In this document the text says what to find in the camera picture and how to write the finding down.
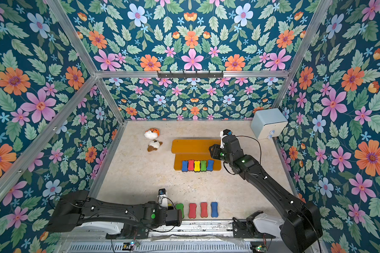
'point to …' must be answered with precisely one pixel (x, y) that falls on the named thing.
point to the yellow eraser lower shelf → (197, 166)
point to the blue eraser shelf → (214, 209)
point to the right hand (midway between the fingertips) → (211, 146)
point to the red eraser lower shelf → (191, 165)
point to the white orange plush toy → (152, 133)
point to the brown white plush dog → (154, 145)
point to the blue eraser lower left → (184, 166)
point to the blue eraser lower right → (210, 165)
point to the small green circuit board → (126, 246)
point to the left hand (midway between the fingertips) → (175, 217)
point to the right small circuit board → (261, 249)
